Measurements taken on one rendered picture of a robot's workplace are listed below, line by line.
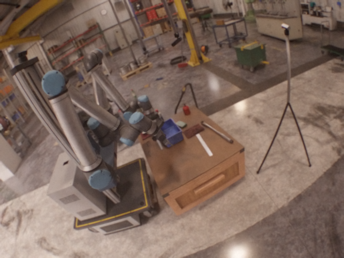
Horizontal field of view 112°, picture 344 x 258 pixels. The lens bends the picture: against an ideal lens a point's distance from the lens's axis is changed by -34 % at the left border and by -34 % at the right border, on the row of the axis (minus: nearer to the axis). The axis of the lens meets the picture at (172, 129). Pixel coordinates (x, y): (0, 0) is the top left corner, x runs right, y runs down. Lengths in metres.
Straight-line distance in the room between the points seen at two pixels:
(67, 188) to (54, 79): 0.93
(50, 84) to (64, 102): 0.12
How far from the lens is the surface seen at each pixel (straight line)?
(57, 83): 0.89
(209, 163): 1.48
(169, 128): 1.97
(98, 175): 1.06
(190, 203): 1.72
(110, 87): 1.43
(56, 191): 1.60
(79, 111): 2.53
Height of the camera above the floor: 1.60
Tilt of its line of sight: 35 degrees down
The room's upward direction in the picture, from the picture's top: 23 degrees counter-clockwise
